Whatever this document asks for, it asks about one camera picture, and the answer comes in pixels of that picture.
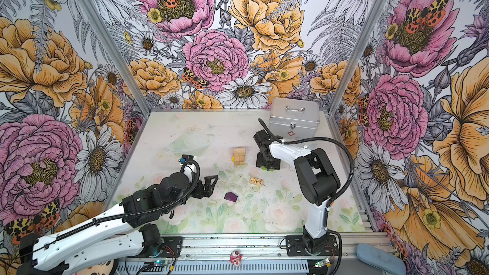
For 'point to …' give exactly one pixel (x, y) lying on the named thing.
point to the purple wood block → (230, 196)
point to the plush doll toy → (107, 268)
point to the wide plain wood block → (239, 151)
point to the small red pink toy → (235, 258)
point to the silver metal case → (294, 118)
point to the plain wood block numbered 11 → (241, 160)
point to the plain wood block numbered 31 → (236, 160)
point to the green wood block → (265, 168)
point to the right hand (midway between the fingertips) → (267, 170)
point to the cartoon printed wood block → (256, 181)
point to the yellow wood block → (233, 159)
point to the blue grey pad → (381, 259)
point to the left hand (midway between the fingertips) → (206, 181)
